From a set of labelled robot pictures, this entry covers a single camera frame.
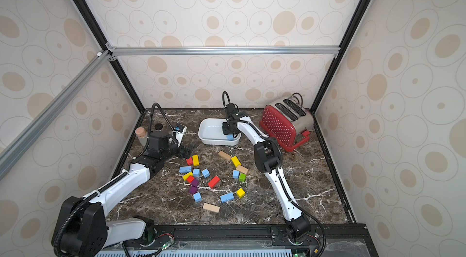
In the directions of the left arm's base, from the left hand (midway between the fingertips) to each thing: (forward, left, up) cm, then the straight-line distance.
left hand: (191, 138), depth 85 cm
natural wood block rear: (+1, -15, -17) cm, 22 cm away
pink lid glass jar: (+7, +28, -8) cm, 30 cm away
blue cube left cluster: (-11, -6, -15) cm, 19 cm away
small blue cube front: (+11, -18, -14) cm, 25 cm away
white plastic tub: (+17, -6, -18) cm, 25 cm away
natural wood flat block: (-26, -11, -17) cm, 33 cm away
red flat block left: (-4, +3, -16) cm, 16 cm away
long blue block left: (-8, +5, -16) cm, 18 cm away
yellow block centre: (-3, -21, -16) cm, 27 cm away
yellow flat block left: (-3, 0, -15) cm, 15 cm away
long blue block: (-22, -17, -16) cm, 32 cm away
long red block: (-14, -11, -17) cm, 24 cm away
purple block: (-18, -1, -16) cm, 24 cm away
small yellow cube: (-20, -24, -14) cm, 34 cm away
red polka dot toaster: (+10, -47, +1) cm, 48 cm away
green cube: (-13, -25, -15) cm, 31 cm away
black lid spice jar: (+12, +21, -6) cm, 25 cm away
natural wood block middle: (-8, -25, -15) cm, 30 cm away
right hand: (+18, -20, -16) cm, 32 cm away
